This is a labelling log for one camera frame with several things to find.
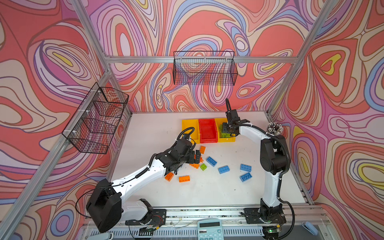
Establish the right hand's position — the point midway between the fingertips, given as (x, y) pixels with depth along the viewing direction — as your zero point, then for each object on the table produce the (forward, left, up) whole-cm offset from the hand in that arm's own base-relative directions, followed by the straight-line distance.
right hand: (227, 130), depth 101 cm
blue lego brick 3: (-31, -6, -6) cm, 32 cm away
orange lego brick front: (-31, +30, -4) cm, 43 cm away
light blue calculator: (-55, +18, -4) cm, 58 cm away
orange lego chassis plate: (-19, +19, -5) cm, 28 cm away
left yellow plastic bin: (-2, +22, -1) cm, 23 cm away
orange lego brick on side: (-24, +23, -3) cm, 33 cm away
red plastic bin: (+2, +14, -1) cm, 14 cm away
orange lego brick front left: (-29, +39, -5) cm, 49 cm away
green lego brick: (-2, +4, -2) cm, 5 cm away
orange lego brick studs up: (-11, +18, -5) cm, 22 cm away
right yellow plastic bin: (+7, +6, +1) cm, 9 cm away
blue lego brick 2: (-25, -7, -4) cm, 27 cm away
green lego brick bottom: (-24, +19, -5) cm, 31 cm away
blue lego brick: (-26, +6, -5) cm, 27 cm away
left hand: (-21, +23, +8) cm, 32 cm away
